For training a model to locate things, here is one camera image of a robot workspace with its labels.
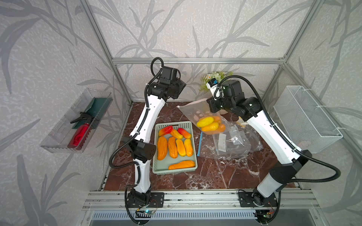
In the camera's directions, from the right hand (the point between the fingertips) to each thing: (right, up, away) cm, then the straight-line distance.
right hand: (207, 99), depth 72 cm
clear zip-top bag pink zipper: (-4, -5, +15) cm, 16 cm away
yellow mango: (-1, -13, +15) cm, 20 cm away
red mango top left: (-26, -19, +24) cm, 40 cm away
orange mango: (-10, -29, +17) cm, 35 cm away
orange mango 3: (+4, -16, +13) cm, 21 cm away
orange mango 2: (+11, -16, +15) cm, 24 cm away
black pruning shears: (-58, -9, -6) cm, 59 cm away
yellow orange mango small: (-19, -22, +24) cm, 38 cm away
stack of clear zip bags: (+23, -27, +24) cm, 43 cm away
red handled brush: (-56, -16, -12) cm, 59 cm away
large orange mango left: (-27, -29, +16) cm, 43 cm away
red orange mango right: (-12, -22, +24) cm, 35 cm away
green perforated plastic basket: (-18, -31, +15) cm, 39 cm away
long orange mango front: (-14, -37, +9) cm, 41 cm away
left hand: (-12, +9, +6) cm, 16 cm away
